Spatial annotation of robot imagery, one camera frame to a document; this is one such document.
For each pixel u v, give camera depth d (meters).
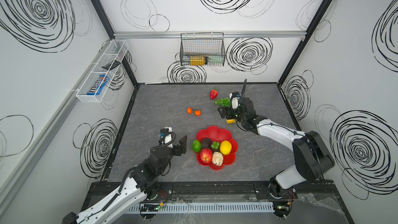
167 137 0.65
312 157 0.45
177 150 0.68
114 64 0.81
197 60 0.88
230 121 0.95
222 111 0.80
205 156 0.77
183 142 0.70
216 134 0.91
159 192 0.73
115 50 0.91
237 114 0.76
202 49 0.99
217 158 0.77
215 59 0.87
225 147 0.83
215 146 0.83
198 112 1.02
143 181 0.55
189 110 1.02
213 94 1.09
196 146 0.81
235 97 0.78
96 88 0.70
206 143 0.84
